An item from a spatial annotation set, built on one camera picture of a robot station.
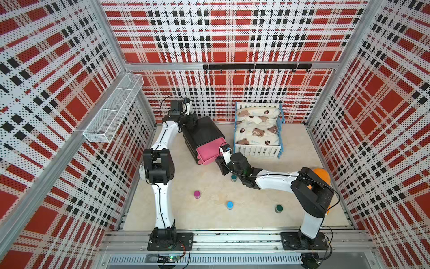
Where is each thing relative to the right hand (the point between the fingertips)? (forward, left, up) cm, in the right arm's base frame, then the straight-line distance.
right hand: (221, 157), depth 88 cm
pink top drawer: (+1, +7, +1) cm, 8 cm away
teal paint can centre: (-8, -7, -10) cm, 14 cm away
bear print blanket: (+27, -23, -4) cm, 36 cm away
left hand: (+27, +17, +6) cm, 32 cm away
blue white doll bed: (+9, -24, -7) cm, 27 cm away
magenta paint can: (-16, +13, -10) cm, 23 cm away
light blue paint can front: (-22, -4, -10) cm, 24 cm away
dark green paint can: (-24, -28, -10) cm, 38 cm away
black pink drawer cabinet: (+7, +10, +6) cm, 13 cm away
